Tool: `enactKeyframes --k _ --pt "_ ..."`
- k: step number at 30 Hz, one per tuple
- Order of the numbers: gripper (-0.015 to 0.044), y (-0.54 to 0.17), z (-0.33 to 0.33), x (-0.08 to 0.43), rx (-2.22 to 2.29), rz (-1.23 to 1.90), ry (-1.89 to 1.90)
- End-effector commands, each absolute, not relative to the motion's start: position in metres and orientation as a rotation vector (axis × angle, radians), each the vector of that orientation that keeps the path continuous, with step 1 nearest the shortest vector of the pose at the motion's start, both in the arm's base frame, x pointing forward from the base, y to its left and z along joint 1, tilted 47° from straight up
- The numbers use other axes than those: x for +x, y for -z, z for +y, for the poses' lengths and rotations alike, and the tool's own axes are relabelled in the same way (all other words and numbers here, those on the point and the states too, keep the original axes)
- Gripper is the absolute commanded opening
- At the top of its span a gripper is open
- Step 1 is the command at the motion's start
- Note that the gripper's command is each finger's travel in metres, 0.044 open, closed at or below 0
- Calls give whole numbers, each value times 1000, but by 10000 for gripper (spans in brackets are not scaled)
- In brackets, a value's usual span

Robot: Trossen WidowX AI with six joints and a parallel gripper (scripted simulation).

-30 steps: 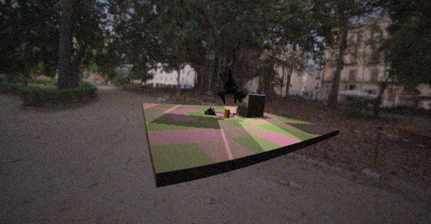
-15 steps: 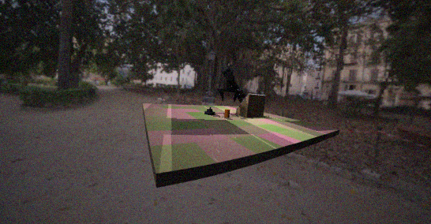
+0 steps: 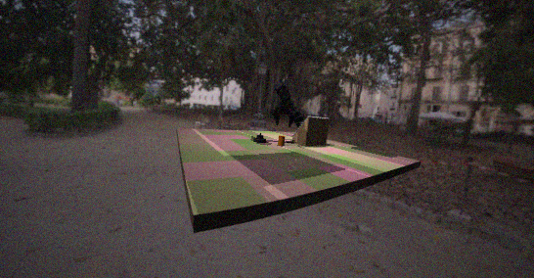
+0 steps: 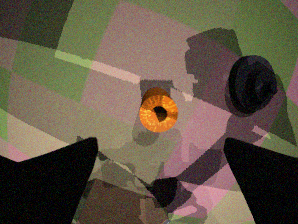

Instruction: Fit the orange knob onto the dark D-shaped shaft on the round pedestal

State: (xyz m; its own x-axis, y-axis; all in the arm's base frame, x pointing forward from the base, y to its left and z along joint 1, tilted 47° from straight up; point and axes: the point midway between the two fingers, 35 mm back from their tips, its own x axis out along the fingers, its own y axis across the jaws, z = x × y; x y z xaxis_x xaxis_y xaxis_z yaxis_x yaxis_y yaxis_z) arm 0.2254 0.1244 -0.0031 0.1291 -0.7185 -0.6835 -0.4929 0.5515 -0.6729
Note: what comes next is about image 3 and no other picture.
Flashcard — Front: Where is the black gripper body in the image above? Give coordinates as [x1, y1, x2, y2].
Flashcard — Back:
[270, 101, 299, 116]

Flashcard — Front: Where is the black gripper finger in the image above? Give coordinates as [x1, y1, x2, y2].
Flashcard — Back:
[289, 116, 297, 127]
[272, 115, 280, 125]

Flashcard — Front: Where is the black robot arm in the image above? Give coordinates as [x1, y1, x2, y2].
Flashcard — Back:
[274, 80, 306, 128]

